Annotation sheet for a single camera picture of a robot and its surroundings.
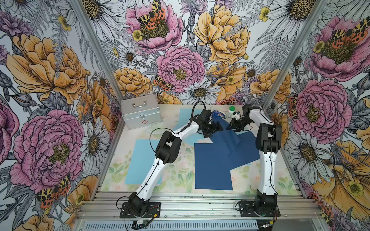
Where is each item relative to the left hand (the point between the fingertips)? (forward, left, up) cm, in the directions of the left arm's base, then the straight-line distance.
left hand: (218, 134), depth 100 cm
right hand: (+4, -8, -1) cm, 9 cm away
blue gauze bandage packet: (+21, -3, -2) cm, 21 cm away
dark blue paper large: (-9, -19, -6) cm, 22 cm away
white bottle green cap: (+19, -12, +5) cm, 23 cm away
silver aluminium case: (+12, +52, +10) cm, 54 cm away
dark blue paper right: (-1, -8, -1) cm, 8 cm away
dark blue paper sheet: (-20, +6, -5) cm, 21 cm away
